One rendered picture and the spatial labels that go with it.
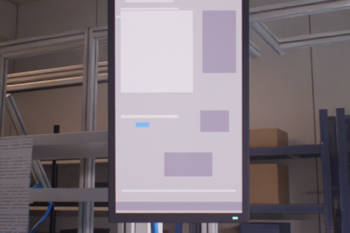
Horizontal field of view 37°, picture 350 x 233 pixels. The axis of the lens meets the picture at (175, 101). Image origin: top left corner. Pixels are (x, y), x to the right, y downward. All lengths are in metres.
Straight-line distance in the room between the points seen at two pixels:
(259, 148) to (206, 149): 3.19
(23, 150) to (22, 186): 0.10
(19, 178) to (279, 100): 3.51
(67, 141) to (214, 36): 0.69
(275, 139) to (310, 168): 0.53
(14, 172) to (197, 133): 0.67
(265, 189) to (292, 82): 1.08
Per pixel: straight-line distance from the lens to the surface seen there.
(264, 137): 4.32
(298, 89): 4.79
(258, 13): 2.03
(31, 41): 2.45
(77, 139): 1.60
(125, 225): 1.40
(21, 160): 1.58
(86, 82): 2.20
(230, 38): 1.10
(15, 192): 1.59
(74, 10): 6.12
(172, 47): 1.10
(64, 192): 1.61
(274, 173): 4.26
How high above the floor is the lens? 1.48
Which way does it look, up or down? 11 degrees up
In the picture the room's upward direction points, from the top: straight up
